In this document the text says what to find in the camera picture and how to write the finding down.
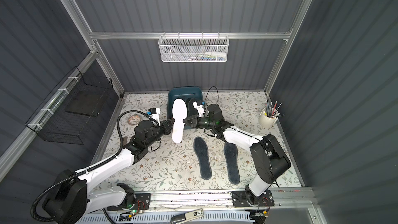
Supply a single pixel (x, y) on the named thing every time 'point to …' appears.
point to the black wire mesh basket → (69, 114)
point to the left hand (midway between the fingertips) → (177, 121)
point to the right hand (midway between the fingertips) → (185, 121)
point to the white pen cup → (265, 121)
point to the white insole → (179, 109)
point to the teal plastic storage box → (175, 93)
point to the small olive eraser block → (125, 141)
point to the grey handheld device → (180, 218)
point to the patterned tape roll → (134, 119)
